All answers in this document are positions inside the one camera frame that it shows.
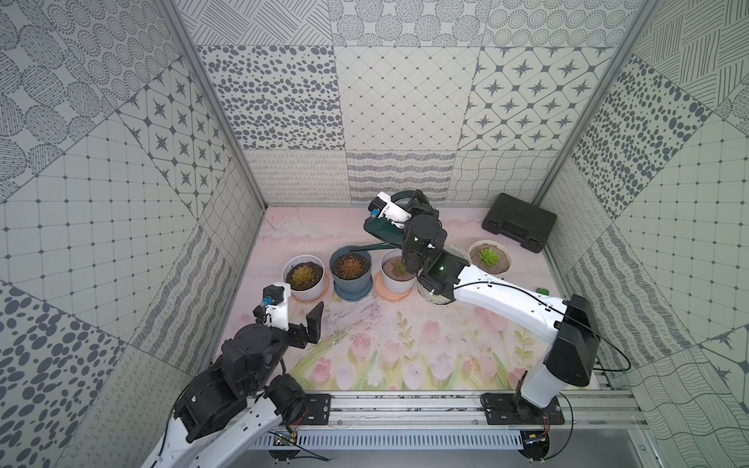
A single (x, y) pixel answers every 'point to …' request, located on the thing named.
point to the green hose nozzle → (543, 291)
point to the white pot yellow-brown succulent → (305, 274)
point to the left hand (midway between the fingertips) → (300, 297)
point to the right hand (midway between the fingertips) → (425, 193)
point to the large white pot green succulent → (433, 297)
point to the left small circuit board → (285, 446)
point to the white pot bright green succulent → (490, 256)
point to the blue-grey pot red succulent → (351, 273)
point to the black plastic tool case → (520, 220)
